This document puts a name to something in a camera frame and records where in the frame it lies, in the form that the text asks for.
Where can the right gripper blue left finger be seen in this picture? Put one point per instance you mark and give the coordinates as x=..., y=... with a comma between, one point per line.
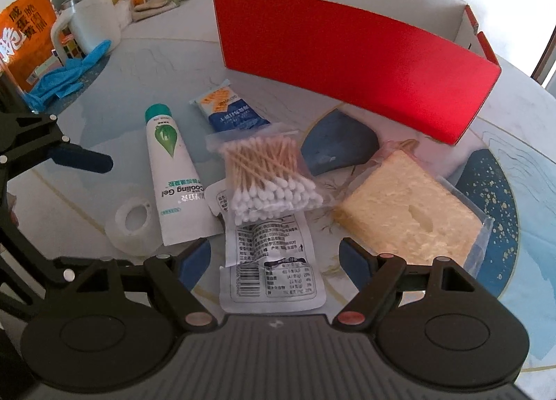
x=192, y=262

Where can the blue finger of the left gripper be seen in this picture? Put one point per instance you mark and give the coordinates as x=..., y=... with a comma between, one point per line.
x=74, y=156

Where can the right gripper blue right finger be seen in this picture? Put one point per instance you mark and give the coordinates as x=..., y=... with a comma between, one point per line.
x=357, y=262

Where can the white cooling gel tube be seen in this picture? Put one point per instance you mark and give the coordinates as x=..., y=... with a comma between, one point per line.
x=183, y=212

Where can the clear tape roll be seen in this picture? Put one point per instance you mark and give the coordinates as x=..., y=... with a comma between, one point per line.
x=133, y=228

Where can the bagged slice of bread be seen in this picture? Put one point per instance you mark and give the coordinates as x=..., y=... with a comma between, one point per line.
x=395, y=204

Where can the white printed sachet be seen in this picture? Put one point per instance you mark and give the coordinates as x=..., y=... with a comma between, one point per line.
x=270, y=267

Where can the bag of cotton swabs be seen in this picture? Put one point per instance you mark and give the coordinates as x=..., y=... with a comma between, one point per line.
x=266, y=176

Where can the blue biscuit packet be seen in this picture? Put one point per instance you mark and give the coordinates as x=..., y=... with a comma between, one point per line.
x=226, y=110

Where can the blue rubber glove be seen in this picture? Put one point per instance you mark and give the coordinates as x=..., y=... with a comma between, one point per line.
x=64, y=81

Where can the orange snack bag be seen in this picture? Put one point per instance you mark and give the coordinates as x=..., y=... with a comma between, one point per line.
x=26, y=39

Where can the beige cloth bag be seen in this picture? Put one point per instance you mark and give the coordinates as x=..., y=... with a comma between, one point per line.
x=153, y=7

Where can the red and white cardboard box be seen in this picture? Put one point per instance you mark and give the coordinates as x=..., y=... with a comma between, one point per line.
x=422, y=63

